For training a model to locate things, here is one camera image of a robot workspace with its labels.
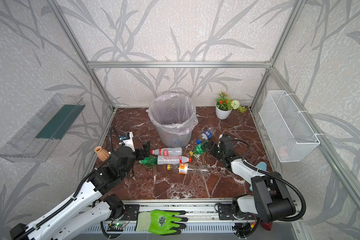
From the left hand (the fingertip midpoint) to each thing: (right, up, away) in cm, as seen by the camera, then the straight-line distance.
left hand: (144, 139), depth 75 cm
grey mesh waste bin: (+9, -2, +16) cm, 18 cm away
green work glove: (+9, -39, -5) cm, 40 cm away
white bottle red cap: (+10, -10, +16) cm, 21 cm away
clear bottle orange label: (+23, -18, +8) cm, 30 cm away
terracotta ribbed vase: (-28, -9, +9) cm, 31 cm away
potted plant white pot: (+48, +20, +29) cm, 59 cm away
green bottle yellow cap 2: (+29, -8, +16) cm, 34 cm away
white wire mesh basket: (+65, +2, -14) cm, 67 cm away
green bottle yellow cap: (0, -15, +13) cm, 20 cm away
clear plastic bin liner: (+13, +15, +24) cm, 31 cm away
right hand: (+34, -4, +16) cm, 38 cm away
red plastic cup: (+57, -38, -8) cm, 70 cm away
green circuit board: (-11, -41, -4) cm, 42 cm away
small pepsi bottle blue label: (+35, 0, +23) cm, 42 cm away
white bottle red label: (+13, -14, +12) cm, 22 cm away
